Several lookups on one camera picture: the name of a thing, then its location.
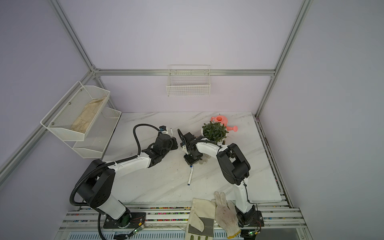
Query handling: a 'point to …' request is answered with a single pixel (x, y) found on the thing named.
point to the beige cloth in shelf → (82, 122)
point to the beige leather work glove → (200, 225)
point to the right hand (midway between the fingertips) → (189, 161)
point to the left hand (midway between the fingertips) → (175, 139)
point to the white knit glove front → (226, 215)
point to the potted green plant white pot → (215, 131)
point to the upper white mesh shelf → (74, 114)
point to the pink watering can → (223, 120)
